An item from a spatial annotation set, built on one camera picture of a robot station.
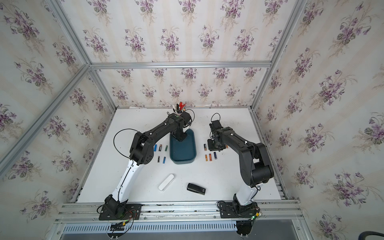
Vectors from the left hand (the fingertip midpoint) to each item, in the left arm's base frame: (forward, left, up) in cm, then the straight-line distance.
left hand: (180, 139), depth 102 cm
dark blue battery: (-13, -22, +1) cm, 26 cm away
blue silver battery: (-16, +10, 0) cm, 18 cm away
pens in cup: (+21, +1, +10) cm, 23 cm away
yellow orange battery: (-14, -17, 0) cm, 22 cm away
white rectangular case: (-30, +6, +3) cm, 31 cm away
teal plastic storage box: (-11, -2, +2) cm, 11 cm away
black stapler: (-33, -10, +1) cm, 35 cm away
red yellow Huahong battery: (-14, -20, 0) cm, 24 cm away
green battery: (-7, +9, +1) cm, 12 cm away
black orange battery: (-7, -17, +1) cm, 18 cm away
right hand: (-9, -22, +4) cm, 24 cm away
